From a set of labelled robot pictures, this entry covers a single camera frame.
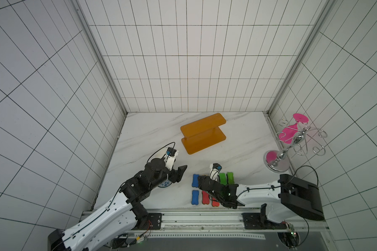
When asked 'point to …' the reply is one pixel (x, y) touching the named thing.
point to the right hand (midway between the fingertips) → (192, 181)
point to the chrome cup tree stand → (298, 136)
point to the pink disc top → (300, 117)
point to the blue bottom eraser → (195, 180)
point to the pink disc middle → (287, 133)
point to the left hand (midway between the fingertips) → (177, 166)
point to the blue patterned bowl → (165, 184)
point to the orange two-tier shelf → (202, 133)
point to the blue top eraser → (195, 197)
